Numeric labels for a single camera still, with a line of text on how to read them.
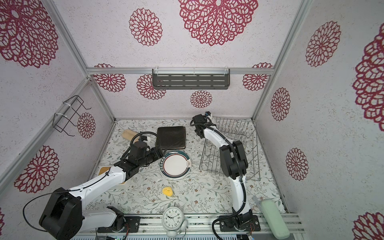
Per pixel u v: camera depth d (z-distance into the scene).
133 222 0.75
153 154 0.74
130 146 0.64
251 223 0.70
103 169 0.90
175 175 0.90
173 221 0.72
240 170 0.58
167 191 0.82
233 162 0.56
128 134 1.06
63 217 0.41
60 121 0.73
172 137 1.06
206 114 0.89
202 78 0.93
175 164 0.94
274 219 0.73
